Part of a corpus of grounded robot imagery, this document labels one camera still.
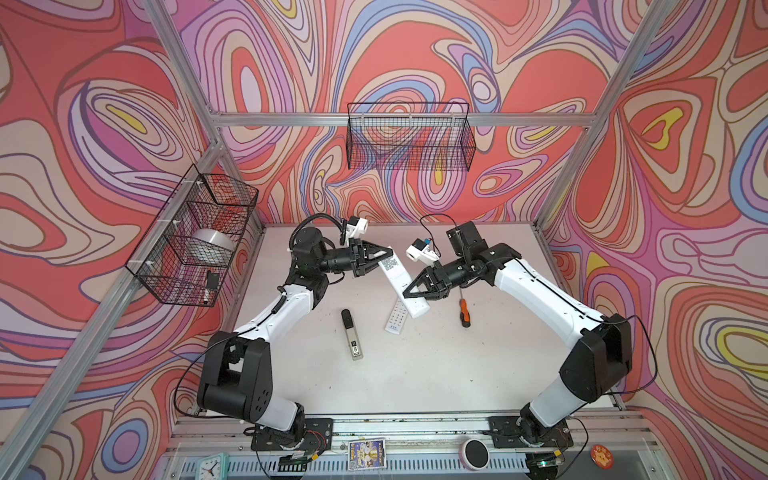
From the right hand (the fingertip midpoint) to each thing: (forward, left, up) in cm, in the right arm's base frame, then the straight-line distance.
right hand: (411, 304), depth 66 cm
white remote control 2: (+9, +2, -24) cm, 26 cm away
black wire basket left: (+15, +56, +3) cm, 58 cm away
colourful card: (-26, +11, -26) cm, 38 cm away
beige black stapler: (+1, +15, -23) cm, 28 cm away
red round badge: (-27, -45, -28) cm, 59 cm away
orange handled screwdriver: (+10, -19, -26) cm, 33 cm away
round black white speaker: (-26, -13, -22) cm, 37 cm away
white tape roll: (+14, +46, +7) cm, 49 cm away
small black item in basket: (+10, +49, -2) cm, 50 cm away
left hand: (+9, +4, +4) cm, 11 cm away
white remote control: (+6, +2, +3) cm, 7 cm away
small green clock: (-27, +47, -25) cm, 59 cm away
